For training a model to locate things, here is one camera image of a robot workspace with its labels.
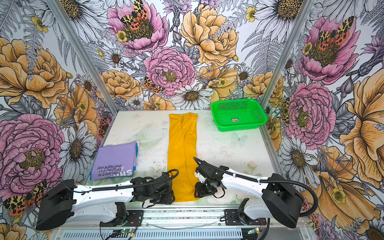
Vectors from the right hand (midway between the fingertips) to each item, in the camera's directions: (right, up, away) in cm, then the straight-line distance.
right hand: (200, 200), depth 78 cm
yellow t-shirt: (-11, +19, +21) cm, 30 cm away
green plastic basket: (+30, +46, +42) cm, 70 cm away
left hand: (-17, -2, 0) cm, 17 cm away
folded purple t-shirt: (-49, +17, +12) cm, 54 cm away
